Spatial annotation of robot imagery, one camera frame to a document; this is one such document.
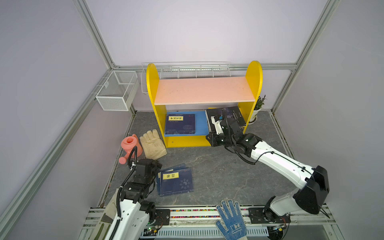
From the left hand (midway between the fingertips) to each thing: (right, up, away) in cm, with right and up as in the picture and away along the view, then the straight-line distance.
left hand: (157, 167), depth 79 cm
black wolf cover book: (+43, +30, +9) cm, 53 cm away
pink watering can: (-20, +12, +10) cm, 25 cm away
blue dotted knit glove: (+39, -26, -8) cm, 47 cm away
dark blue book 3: (+9, -10, +4) cm, 14 cm away
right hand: (+27, +16, -2) cm, 31 cm away
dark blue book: (+11, +23, +14) cm, 29 cm away
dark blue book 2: (+12, -3, +12) cm, 17 cm away
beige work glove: (-8, +7, +20) cm, 22 cm away
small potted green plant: (+63, +34, +23) cm, 75 cm away
